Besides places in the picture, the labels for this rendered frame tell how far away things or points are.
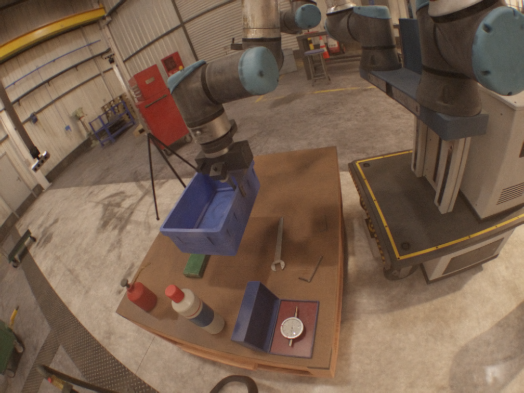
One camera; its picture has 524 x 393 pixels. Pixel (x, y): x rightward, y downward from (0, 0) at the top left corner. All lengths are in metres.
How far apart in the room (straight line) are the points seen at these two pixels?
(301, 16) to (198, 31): 8.57
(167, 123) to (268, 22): 2.83
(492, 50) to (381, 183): 0.92
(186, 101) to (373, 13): 0.77
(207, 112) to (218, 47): 8.55
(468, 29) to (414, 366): 1.09
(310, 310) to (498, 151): 0.82
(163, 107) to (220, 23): 6.04
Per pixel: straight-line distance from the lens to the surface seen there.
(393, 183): 1.19
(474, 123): 0.65
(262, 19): 0.53
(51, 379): 1.12
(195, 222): 0.75
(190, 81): 0.47
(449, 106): 0.60
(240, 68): 0.41
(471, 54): 0.42
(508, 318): 1.38
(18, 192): 10.01
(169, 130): 3.28
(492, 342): 1.30
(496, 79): 0.42
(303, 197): 0.92
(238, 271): 0.78
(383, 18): 1.00
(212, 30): 9.02
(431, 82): 0.62
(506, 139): 0.92
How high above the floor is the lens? 1.08
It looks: 38 degrees down
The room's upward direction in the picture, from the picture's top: 22 degrees counter-clockwise
